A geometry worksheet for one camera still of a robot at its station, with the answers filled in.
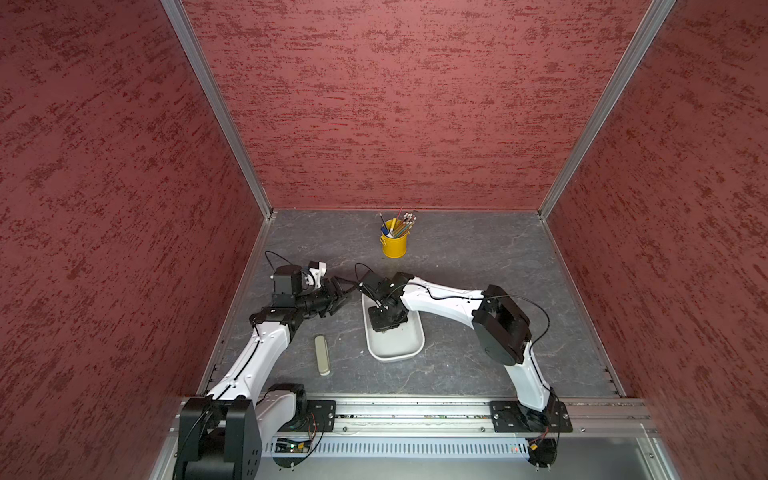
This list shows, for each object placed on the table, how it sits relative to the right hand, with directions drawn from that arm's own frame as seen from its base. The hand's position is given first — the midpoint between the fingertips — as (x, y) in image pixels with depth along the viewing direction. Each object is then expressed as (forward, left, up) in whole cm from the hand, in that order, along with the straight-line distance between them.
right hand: (383, 330), depth 87 cm
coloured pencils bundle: (+32, -6, +11) cm, 34 cm away
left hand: (+5, +7, +14) cm, 16 cm away
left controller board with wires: (-28, +23, -3) cm, 36 cm away
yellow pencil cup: (+29, -4, +3) cm, 29 cm away
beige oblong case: (-6, +18, +2) cm, 19 cm away
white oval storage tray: (-4, -5, 0) cm, 6 cm away
